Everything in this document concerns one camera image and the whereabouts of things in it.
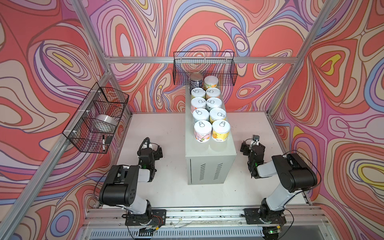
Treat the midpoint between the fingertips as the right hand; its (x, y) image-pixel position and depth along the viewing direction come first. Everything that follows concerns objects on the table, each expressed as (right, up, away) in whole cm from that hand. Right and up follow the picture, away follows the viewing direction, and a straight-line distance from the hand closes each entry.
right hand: (251, 144), depth 96 cm
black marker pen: (-82, +3, -24) cm, 86 cm away
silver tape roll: (-81, +16, -23) cm, 86 cm away
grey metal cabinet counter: (-32, -4, -33) cm, 46 cm away
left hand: (-64, -1, -2) cm, 64 cm away
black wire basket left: (-87, +12, -24) cm, 91 cm away
